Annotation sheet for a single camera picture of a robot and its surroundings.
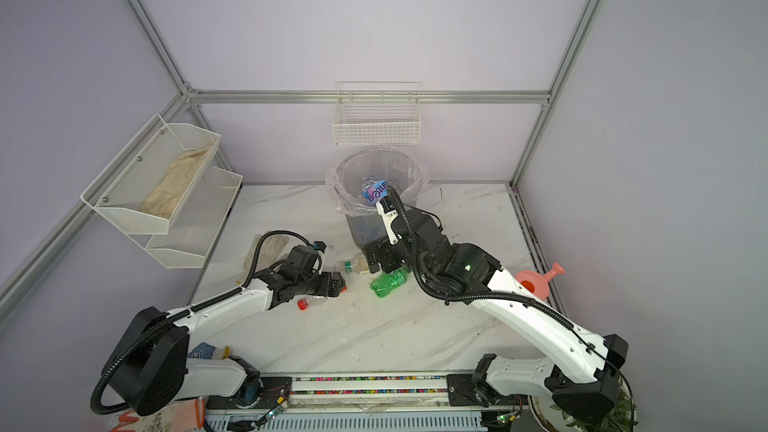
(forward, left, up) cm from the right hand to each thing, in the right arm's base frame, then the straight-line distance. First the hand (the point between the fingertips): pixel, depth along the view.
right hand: (375, 237), depth 65 cm
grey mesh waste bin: (+16, +5, -19) cm, 26 cm away
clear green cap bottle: (+9, +12, -29) cm, 32 cm away
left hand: (+2, +15, -27) cm, 31 cm away
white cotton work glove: (+17, +40, -32) cm, 54 cm away
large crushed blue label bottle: (+26, +3, -11) cm, 28 cm away
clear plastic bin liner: (+30, -7, -9) cm, 32 cm away
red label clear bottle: (-1, +21, -31) cm, 37 cm away
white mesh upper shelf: (+17, +62, -1) cm, 65 cm away
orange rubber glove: (-31, +44, -29) cm, 61 cm away
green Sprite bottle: (+3, -1, -29) cm, 29 cm away
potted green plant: (-31, -37, -17) cm, 51 cm away
